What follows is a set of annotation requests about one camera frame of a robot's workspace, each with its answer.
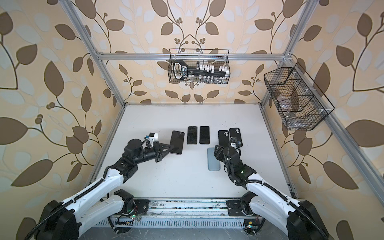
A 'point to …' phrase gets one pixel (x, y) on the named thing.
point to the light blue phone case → (214, 164)
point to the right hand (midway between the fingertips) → (219, 149)
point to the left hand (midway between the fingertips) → (175, 148)
